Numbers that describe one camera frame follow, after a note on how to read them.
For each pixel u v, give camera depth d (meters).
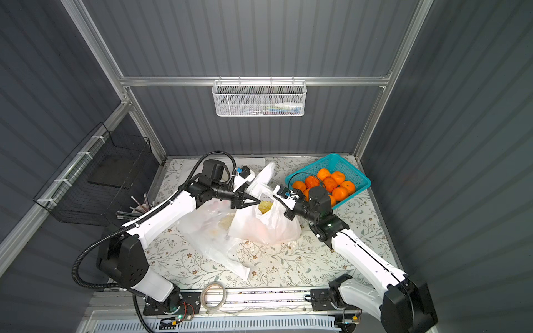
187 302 0.73
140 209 0.87
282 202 0.65
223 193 0.68
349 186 1.02
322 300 0.73
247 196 0.70
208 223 0.94
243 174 0.67
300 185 0.99
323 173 1.04
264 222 0.74
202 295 0.74
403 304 0.39
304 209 0.65
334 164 1.11
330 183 1.00
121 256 0.43
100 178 0.73
